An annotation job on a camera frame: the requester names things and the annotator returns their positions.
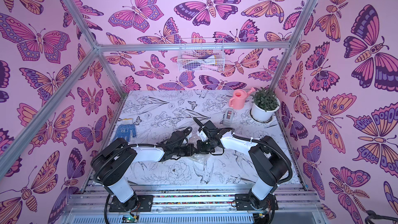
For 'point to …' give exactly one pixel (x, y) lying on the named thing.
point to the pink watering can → (238, 101)
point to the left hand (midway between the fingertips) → (198, 151)
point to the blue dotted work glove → (123, 130)
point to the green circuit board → (129, 219)
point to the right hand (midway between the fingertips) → (196, 150)
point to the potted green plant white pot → (265, 103)
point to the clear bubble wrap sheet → (200, 157)
